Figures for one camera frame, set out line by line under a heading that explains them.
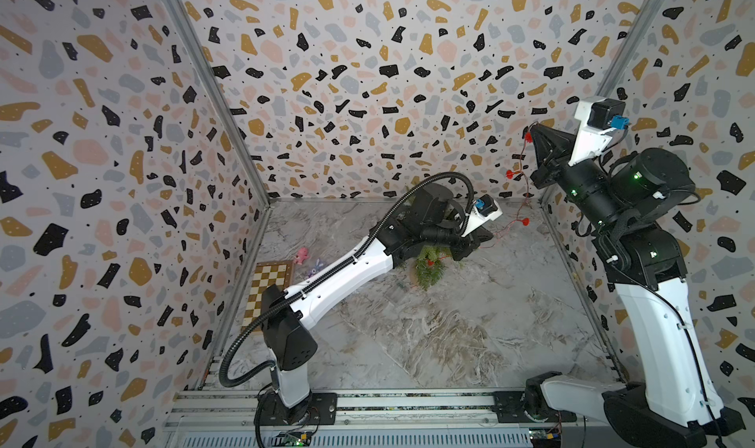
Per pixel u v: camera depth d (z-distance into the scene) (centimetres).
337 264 48
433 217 54
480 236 59
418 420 73
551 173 44
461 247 60
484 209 55
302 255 100
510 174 59
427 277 83
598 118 38
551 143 46
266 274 96
